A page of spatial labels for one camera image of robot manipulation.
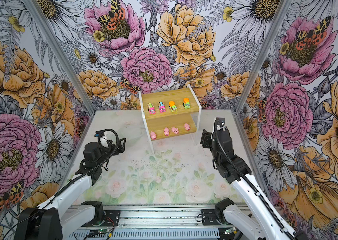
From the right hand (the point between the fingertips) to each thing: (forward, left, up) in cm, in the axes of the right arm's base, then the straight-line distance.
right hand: (209, 135), depth 73 cm
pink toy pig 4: (+7, +29, -9) cm, 31 cm away
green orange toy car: (+14, +10, +8) cm, 19 cm away
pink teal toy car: (+11, +23, +8) cm, 27 cm away
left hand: (+5, +48, -12) cm, 50 cm away
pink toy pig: (+13, +9, -9) cm, 19 cm away
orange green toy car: (+12, +18, +9) cm, 23 cm away
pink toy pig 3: (+10, +21, -9) cm, 25 cm away
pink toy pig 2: (+11, +16, -9) cm, 21 cm away
